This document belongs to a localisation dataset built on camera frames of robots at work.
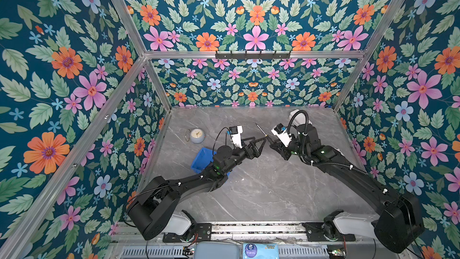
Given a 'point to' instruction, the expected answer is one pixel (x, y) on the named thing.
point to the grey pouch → (216, 250)
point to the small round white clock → (197, 135)
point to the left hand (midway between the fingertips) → (263, 136)
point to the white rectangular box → (292, 113)
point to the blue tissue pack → (260, 250)
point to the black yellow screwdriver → (266, 135)
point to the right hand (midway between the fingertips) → (273, 141)
